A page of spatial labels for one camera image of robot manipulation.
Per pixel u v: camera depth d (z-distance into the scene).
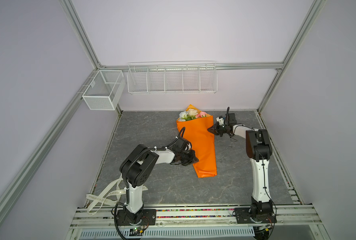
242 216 0.74
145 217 0.74
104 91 0.99
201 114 1.13
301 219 0.74
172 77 0.98
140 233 0.72
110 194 0.81
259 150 0.65
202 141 1.05
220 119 1.05
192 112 1.12
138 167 0.50
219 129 0.99
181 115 1.12
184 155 0.83
